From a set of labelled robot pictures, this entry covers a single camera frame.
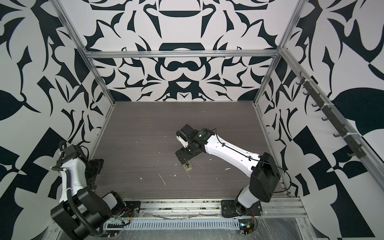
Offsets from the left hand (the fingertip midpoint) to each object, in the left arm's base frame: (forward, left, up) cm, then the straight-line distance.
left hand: (97, 173), depth 77 cm
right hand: (+7, -46, +5) cm, 47 cm away
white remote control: (+5, -46, -7) cm, 47 cm away
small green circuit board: (-24, -73, -9) cm, 77 cm away
